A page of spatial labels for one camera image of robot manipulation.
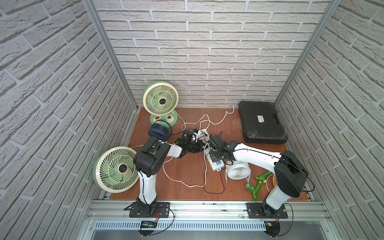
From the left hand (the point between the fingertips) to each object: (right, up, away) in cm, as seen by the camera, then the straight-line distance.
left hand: (204, 142), depth 95 cm
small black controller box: (-30, -38, -22) cm, 53 cm away
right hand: (+7, -6, -6) cm, 11 cm away
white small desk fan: (+17, -12, -19) cm, 28 cm away
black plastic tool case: (+40, +12, +7) cm, 42 cm away
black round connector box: (+32, -39, -24) cm, 56 cm away
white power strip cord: (+5, +13, +13) cm, 19 cm away
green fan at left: (-45, -11, -23) cm, 52 cm away
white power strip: (+7, -13, -8) cm, 16 cm away
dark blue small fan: (-29, +8, -3) cm, 30 cm away
